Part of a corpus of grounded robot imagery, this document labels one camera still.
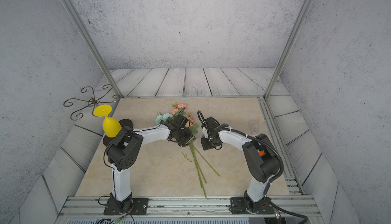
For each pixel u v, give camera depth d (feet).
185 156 2.98
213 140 2.22
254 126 3.29
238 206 2.38
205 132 2.83
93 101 2.49
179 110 3.50
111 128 2.40
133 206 2.34
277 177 1.55
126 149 1.70
